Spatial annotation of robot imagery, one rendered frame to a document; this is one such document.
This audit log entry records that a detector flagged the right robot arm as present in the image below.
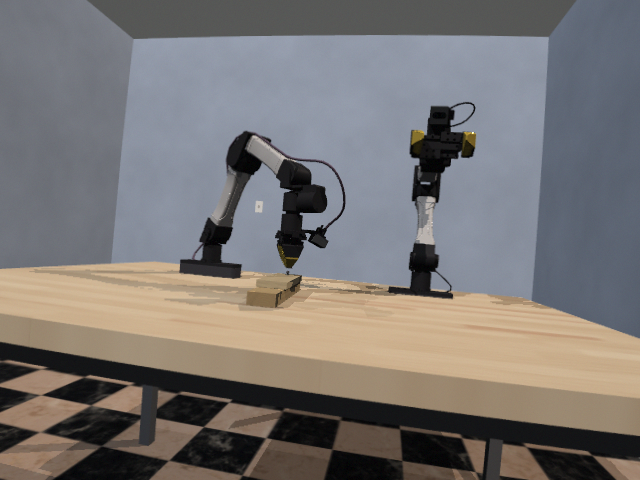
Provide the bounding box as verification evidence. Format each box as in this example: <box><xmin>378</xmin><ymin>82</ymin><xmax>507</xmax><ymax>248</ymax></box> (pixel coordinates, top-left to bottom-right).
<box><xmin>180</xmin><ymin>131</ymin><xmax>328</xmax><ymax>268</ymax></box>

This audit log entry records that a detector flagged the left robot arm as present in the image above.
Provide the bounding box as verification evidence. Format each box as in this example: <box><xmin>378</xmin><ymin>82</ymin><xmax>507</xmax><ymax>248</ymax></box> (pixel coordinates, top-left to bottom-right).
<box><xmin>388</xmin><ymin>106</ymin><xmax>455</xmax><ymax>298</ymax></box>

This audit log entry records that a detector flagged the light wooden slat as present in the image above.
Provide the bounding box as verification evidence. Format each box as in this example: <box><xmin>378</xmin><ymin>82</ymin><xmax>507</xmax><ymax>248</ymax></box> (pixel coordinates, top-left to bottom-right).
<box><xmin>256</xmin><ymin>273</ymin><xmax>302</xmax><ymax>290</ymax></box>

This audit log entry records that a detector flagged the light wooden plank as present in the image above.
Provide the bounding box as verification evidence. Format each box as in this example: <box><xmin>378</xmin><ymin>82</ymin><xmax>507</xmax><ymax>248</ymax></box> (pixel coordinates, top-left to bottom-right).
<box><xmin>246</xmin><ymin>282</ymin><xmax>300</xmax><ymax>308</ymax></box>

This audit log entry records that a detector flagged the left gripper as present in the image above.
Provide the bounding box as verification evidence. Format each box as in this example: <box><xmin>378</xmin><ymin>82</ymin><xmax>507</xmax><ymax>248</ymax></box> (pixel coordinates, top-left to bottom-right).
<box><xmin>410</xmin><ymin>130</ymin><xmax>476</xmax><ymax>162</ymax></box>

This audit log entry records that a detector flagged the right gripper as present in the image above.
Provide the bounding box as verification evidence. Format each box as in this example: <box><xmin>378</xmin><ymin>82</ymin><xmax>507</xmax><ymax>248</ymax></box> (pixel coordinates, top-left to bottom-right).
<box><xmin>275</xmin><ymin>214</ymin><xmax>307</xmax><ymax>268</ymax></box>

